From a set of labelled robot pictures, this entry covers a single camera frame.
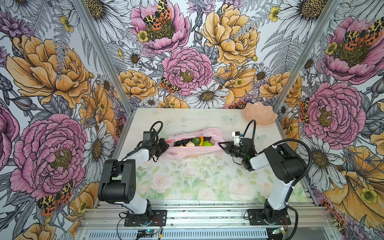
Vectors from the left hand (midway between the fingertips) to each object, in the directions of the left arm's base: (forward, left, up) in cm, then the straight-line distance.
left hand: (169, 148), depth 94 cm
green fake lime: (+5, -17, +1) cm, 18 cm away
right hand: (0, -31, +2) cm, 31 cm away
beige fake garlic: (+3, -13, 0) cm, 13 cm away
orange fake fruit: (+5, -20, -2) cm, 21 cm away
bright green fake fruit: (+3, -24, +1) cm, 24 cm away
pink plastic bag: (-4, -16, +3) cm, 17 cm away
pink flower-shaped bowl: (+32, -70, -3) cm, 77 cm away
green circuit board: (-42, +7, -5) cm, 43 cm away
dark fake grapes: (+5, -8, -2) cm, 10 cm away
